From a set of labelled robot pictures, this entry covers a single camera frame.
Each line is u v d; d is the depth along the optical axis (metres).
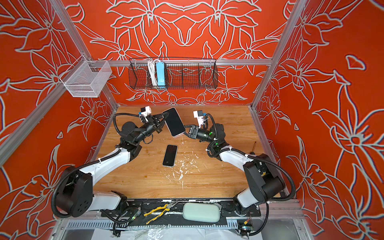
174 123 0.68
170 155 0.91
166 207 0.73
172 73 1.00
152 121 0.65
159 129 0.69
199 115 0.70
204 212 0.70
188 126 0.68
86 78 0.92
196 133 0.66
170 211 0.73
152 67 0.88
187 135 0.71
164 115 0.70
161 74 0.89
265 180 0.44
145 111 0.71
